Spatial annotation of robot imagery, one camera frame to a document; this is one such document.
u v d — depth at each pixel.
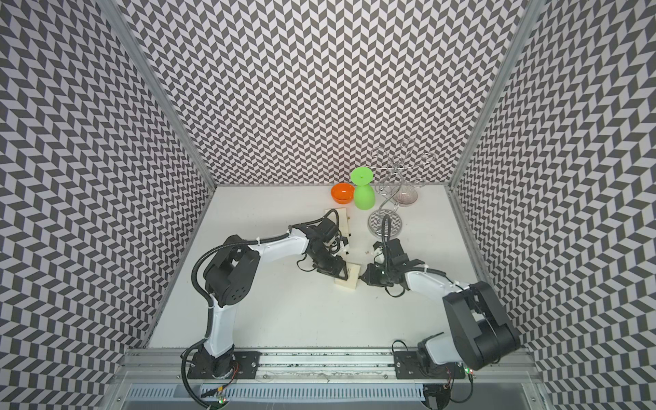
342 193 1.13
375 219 1.04
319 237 0.77
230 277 0.52
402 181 0.86
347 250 0.90
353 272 0.88
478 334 0.42
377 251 0.83
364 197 0.88
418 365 0.69
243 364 0.73
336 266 0.81
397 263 0.70
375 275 0.80
